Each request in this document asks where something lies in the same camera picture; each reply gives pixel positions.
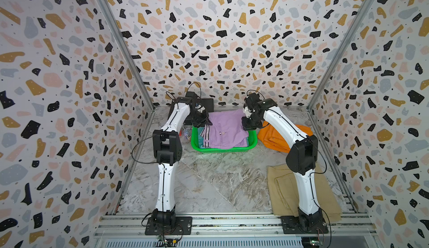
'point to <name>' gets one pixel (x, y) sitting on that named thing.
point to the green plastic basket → (252, 143)
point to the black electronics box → (208, 103)
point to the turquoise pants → (200, 139)
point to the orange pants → (271, 139)
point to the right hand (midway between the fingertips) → (244, 128)
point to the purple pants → (227, 131)
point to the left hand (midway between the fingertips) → (213, 122)
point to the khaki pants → (284, 193)
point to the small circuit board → (169, 242)
